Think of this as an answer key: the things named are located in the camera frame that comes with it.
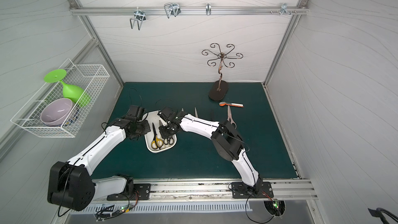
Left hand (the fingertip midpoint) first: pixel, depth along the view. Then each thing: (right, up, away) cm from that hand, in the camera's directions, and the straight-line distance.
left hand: (147, 129), depth 85 cm
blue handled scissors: (+27, +7, +19) cm, 34 cm away
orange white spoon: (+45, +13, +24) cm, 53 cm away
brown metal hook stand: (+44, +24, +30) cm, 58 cm away
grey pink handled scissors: (+49, +4, +16) cm, 52 cm away
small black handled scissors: (+12, -7, +4) cm, 14 cm away
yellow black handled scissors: (+5, -8, +2) cm, 10 cm away
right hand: (+8, -3, +2) cm, 9 cm away
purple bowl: (-30, +11, -23) cm, 39 cm away
